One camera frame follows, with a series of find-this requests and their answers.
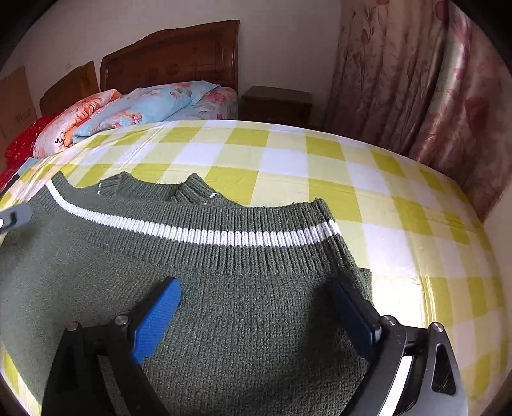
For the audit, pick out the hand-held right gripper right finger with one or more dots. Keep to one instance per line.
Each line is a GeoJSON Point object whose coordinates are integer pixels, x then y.
{"type": "Point", "coordinates": [352, 312]}

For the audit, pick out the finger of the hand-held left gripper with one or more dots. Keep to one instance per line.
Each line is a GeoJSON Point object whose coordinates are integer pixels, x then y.
{"type": "Point", "coordinates": [18, 216]}

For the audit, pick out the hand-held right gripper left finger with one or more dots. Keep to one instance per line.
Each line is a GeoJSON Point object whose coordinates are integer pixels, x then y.
{"type": "Point", "coordinates": [158, 316]}

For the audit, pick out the green knit sweater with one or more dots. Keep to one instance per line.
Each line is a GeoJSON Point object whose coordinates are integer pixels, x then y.
{"type": "Point", "coordinates": [240, 288]}

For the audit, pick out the red quilt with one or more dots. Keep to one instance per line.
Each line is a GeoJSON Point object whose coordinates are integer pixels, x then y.
{"type": "Point", "coordinates": [22, 148]}

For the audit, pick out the light wooden wardrobe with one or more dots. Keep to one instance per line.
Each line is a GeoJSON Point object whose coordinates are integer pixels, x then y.
{"type": "Point", "coordinates": [16, 112]}

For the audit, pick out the pink floral pillow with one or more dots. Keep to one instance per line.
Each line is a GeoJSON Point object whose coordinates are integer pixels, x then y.
{"type": "Point", "coordinates": [68, 124]}

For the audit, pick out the yellow checkered bed sheet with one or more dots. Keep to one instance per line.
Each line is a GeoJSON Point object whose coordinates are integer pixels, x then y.
{"type": "Point", "coordinates": [360, 192]}

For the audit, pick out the small wooden headboard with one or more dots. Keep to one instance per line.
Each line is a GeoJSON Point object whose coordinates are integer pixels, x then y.
{"type": "Point", "coordinates": [72, 92]}

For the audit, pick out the blue floral quilt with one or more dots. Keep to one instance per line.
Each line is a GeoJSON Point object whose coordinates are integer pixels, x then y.
{"type": "Point", "coordinates": [148, 106]}

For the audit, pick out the dark wooden nightstand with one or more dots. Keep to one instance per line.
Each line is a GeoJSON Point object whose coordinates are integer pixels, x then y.
{"type": "Point", "coordinates": [276, 106]}

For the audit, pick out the large wooden headboard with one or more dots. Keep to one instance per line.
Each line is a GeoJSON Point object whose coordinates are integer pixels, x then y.
{"type": "Point", "coordinates": [180, 56]}

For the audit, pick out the pink floral curtain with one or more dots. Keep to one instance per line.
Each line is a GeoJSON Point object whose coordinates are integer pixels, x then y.
{"type": "Point", "coordinates": [420, 88]}

